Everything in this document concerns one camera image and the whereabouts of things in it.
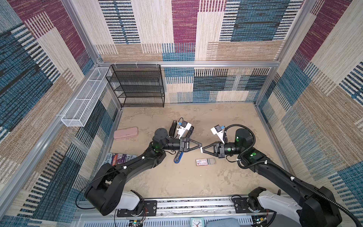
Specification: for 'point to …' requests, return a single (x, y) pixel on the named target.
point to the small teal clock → (197, 222)
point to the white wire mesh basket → (76, 115)
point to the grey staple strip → (201, 150)
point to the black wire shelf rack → (137, 84)
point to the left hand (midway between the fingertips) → (201, 146)
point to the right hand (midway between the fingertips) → (203, 153)
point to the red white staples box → (205, 161)
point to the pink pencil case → (125, 133)
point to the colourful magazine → (115, 159)
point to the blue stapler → (178, 157)
